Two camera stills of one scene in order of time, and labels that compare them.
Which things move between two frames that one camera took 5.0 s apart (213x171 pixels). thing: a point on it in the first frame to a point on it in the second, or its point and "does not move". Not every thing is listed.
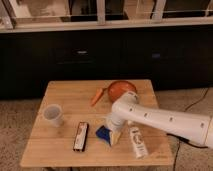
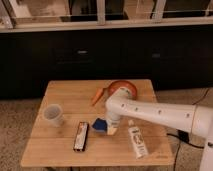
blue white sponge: x=103 y=133 to x=99 y=125
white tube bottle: x=139 y=147 does not move
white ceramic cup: x=53 y=116 does not move
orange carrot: x=98 y=95 does not move
